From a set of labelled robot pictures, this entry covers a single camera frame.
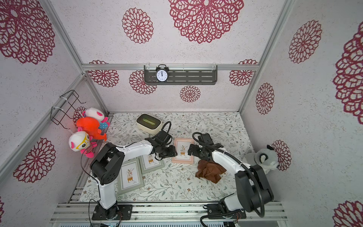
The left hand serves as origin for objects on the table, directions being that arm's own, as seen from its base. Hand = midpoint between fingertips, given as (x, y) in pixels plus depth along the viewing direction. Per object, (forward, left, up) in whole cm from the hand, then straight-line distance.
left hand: (175, 155), depth 93 cm
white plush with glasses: (0, +53, +18) cm, 56 cm away
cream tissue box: (+25, +21, +2) cm, 32 cm away
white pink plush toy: (+22, +52, +16) cm, 58 cm away
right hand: (+1, -12, +4) cm, 13 cm away
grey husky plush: (-10, -48, +17) cm, 52 cm away
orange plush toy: (+13, +53, +16) cm, 57 cm away
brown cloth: (-11, -21, +1) cm, 24 cm away
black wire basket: (+8, +60, +32) cm, 68 cm away
